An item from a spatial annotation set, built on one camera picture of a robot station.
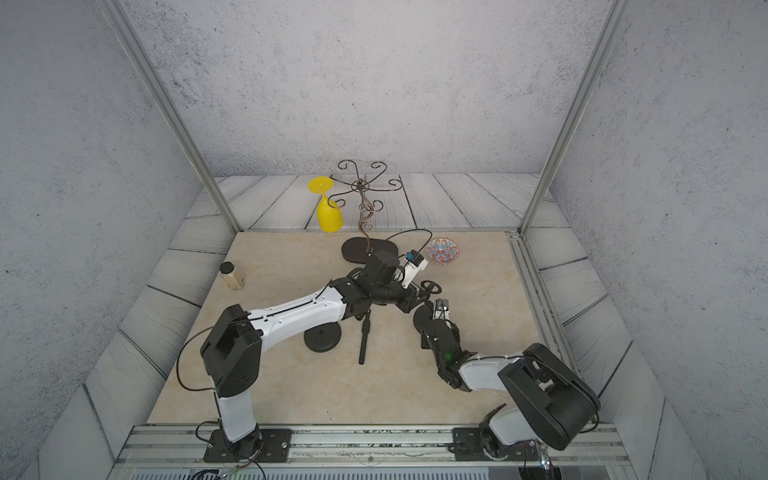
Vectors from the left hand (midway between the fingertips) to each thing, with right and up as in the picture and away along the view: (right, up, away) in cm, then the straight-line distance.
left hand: (433, 298), depth 79 cm
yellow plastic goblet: (-30, +23, +15) cm, 41 cm away
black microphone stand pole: (0, +3, +2) cm, 3 cm away
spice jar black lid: (-65, +7, +19) cm, 68 cm away
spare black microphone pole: (-19, -11, +14) cm, 26 cm away
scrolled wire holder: (-20, +32, +12) cm, 39 cm away
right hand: (+2, -8, +12) cm, 15 cm away
